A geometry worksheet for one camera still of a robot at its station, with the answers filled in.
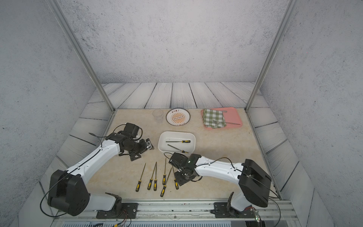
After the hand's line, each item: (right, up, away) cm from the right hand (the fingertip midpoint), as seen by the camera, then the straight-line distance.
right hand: (181, 180), depth 78 cm
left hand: (-18, +15, +5) cm, 24 cm away
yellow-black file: (-24, -3, +5) cm, 25 cm away
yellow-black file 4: (-10, 0, +7) cm, 12 cm away
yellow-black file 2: (-18, -2, +6) cm, 19 cm away
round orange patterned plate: (-4, +35, +37) cm, 51 cm away
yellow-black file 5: (-3, -3, +3) cm, 6 cm away
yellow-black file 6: (0, +12, +17) cm, 21 cm away
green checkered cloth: (+24, +34, +34) cm, 54 cm away
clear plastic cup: (-19, +37, +33) cm, 53 cm away
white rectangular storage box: (-1, +17, +22) cm, 28 cm away
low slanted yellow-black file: (-10, -6, +2) cm, 12 cm away
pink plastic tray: (+39, +35, +38) cm, 65 cm away
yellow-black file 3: (-15, -2, +5) cm, 16 cm away
